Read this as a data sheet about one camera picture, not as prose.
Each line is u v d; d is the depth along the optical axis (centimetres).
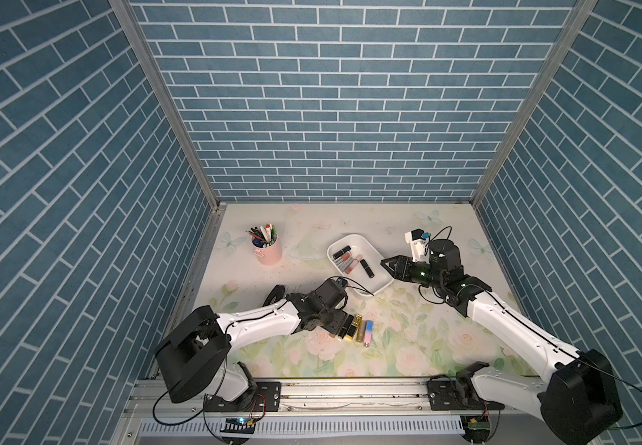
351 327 85
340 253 102
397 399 75
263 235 96
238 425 72
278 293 93
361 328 85
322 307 65
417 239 73
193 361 42
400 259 72
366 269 99
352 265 99
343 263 99
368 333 85
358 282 99
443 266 63
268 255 96
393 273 74
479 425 73
